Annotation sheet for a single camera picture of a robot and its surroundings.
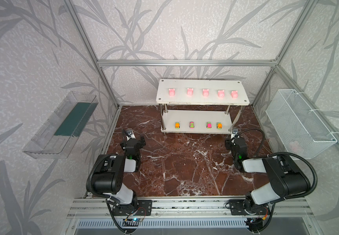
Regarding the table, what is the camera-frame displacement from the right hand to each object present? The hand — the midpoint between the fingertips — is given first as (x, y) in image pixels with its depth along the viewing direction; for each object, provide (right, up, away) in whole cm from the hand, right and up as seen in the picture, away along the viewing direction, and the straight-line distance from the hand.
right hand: (234, 131), depth 94 cm
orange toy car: (-37, +4, +4) cm, 37 cm away
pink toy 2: (-30, +23, -16) cm, 41 cm away
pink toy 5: (-6, +22, -17) cm, 28 cm away
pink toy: (-40, +23, -17) cm, 49 cm away
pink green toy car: (-27, +4, +3) cm, 28 cm away
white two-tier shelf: (-18, +19, +26) cm, 37 cm away
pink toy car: (-16, +4, +5) cm, 17 cm away
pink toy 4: (-13, +22, -17) cm, 31 cm away
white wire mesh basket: (+18, +3, -31) cm, 36 cm away
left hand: (-65, 0, -1) cm, 65 cm away
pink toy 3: (-22, +23, -17) cm, 35 cm away
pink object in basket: (+23, -6, -20) cm, 31 cm away
